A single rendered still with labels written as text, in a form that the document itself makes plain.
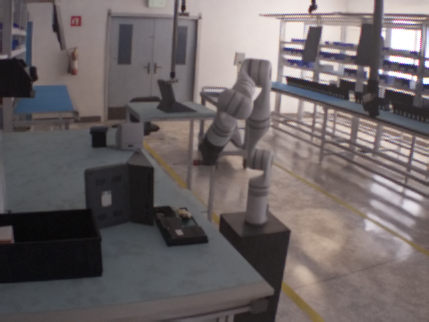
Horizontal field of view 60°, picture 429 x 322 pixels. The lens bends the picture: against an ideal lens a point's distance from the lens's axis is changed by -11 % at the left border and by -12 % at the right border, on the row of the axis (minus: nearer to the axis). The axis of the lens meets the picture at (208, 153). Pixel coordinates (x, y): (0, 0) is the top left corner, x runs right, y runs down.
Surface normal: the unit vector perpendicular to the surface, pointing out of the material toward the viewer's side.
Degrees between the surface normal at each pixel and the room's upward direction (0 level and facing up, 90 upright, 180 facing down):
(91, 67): 90
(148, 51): 90
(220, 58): 90
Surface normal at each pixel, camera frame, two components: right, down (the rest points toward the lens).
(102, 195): 0.65, 0.24
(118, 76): 0.37, 0.27
